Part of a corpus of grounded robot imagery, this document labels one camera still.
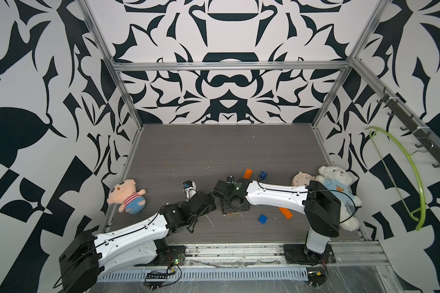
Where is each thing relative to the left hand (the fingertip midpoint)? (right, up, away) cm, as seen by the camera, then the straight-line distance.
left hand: (207, 197), depth 82 cm
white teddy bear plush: (+60, +6, +5) cm, 60 cm away
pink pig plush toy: (-37, +2, +2) cm, 38 cm away
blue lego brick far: (+28, +8, +15) cm, 33 cm away
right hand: (+9, -4, +2) cm, 10 cm away
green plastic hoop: (+68, +3, -25) cm, 73 cm away
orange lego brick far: (+20, +8, +15) cm, 26 cm away
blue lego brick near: (+25, -10, +1) cm, 27 cm away
